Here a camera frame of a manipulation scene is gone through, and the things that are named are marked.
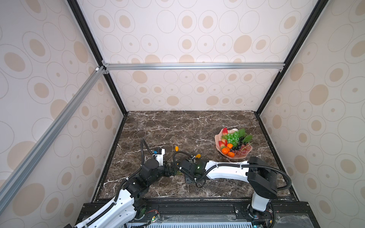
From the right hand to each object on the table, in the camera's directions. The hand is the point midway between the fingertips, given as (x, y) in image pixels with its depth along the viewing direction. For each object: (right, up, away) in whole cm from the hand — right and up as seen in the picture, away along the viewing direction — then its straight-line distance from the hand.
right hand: (188, 179), depth 84 cm
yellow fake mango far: (-8, +16, +13) cm, 22 cm away
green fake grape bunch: (+31, +24, +13) cm, 41 cm away
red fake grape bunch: (+35, +17, +5) cm, 39 cm away
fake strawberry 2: (+22, +20, +13) cm, 32 cm away
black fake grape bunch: (+34, +20, +11) cm, 41 cm away
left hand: (-6, +12, -7) cm, 15 cm away
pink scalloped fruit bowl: (+32, +29, +19) cm, 47 cm away
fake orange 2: (+24, +16, +8) cm, 30 cm away
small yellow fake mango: (+7, +12, +10) cm, 17 cm away
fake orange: (+29, +18, +13) cm, 36 cm away
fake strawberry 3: (+26, +20, +14) cm, 36 cm away
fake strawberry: (+26, +28, +15) cm, 41 cm away
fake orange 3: (+27, +14, +6) cm, 31 cm away
